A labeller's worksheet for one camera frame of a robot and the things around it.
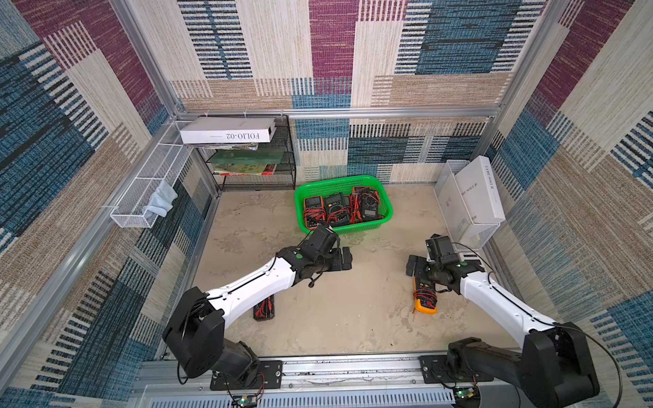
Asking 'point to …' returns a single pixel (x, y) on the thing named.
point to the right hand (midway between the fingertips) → (420, 265)
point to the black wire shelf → (254, 167)
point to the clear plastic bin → (454, 215)
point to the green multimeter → (336, 213)
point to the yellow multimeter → (425, 299)
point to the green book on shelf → (269, 155)
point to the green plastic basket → (342, 184)
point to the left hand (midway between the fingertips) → (341, 257)
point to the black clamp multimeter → (370, 205)
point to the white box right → (479, 190)
